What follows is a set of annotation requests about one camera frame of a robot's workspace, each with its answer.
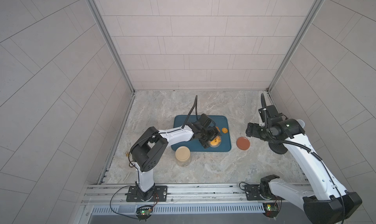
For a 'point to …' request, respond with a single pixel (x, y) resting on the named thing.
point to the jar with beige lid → (182, 154)
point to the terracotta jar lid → (243, 143)
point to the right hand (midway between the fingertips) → (251, 132)
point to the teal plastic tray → (221, 121)
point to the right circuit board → (271, 210)
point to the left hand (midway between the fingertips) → (221, 138)
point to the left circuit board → (144, 212)
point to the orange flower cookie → (224, 130)
